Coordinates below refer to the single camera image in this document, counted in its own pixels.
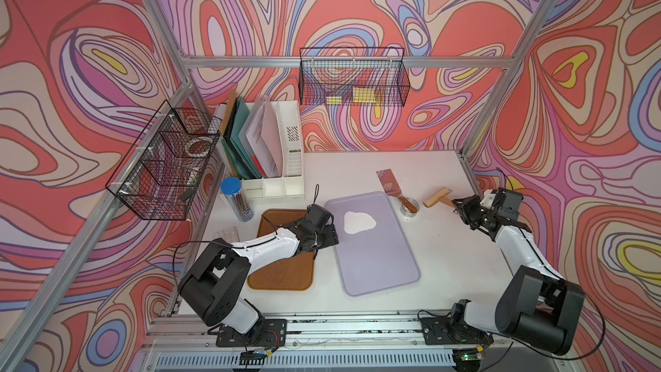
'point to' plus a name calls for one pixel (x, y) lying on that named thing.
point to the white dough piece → (356, 222)
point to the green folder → (243, 161)
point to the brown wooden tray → (295, 273)
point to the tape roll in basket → (205, 139)
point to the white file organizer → (290, 185)
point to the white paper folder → (264, 141)
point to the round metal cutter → (405, 212)
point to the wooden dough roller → (439, 196)
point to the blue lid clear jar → (232, 190)
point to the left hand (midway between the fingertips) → (335, 239)
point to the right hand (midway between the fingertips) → (454, 206)
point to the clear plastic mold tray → (229, 234)
